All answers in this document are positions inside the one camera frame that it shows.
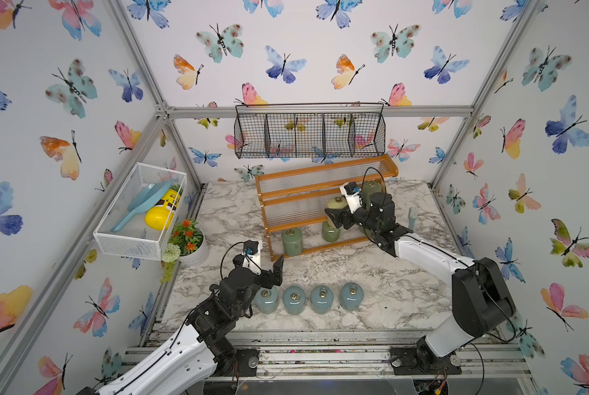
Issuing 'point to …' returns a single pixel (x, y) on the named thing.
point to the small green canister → (330, 234)
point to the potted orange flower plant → (187, 244)
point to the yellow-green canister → (336, 202)
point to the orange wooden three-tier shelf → (293, 203)
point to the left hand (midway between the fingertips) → (270, 253)
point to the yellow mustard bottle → (160, 217)
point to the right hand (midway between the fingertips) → (337, 199)
